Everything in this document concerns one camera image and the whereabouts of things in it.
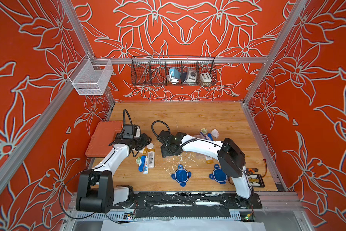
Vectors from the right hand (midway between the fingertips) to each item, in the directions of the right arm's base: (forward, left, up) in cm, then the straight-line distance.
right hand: (162, 154), depth 85 cm
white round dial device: (+41, -18, +28) cm, 52 cm away
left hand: (+8, +8, +4) cm, 12 cm away
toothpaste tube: (-6, +10, -4) cm, 13 cm away
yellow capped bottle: (+4, +12, -3) cm, 13 cm away
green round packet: (-2, +16, -4) cm, 16 cm away
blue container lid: (-11, -11, -5) cm, 16 cm away
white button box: (+44, -28, +25) cm, 58 cm away
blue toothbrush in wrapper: (+15, -31, -4) cm, 35 cm away
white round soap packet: (+18, -35, -3) cm, 40 cm away
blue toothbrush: (-7, +13, -4) cm, 15 cm away
